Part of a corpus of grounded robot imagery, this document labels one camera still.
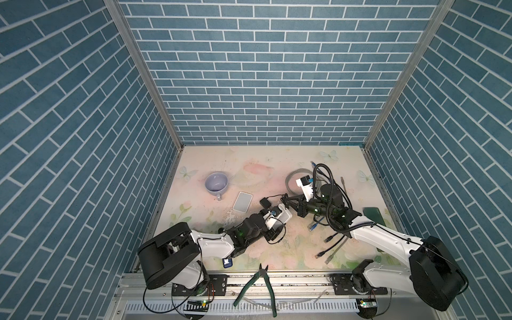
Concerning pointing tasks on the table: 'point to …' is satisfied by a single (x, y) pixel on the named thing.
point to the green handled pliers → (261, 272)
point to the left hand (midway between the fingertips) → (279, 218)
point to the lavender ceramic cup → (216, 184)
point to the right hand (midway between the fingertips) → (284, 199)
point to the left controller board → (197, 305)
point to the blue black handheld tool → (227, 262)
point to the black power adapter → (264, 202)
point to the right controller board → (367, 305)
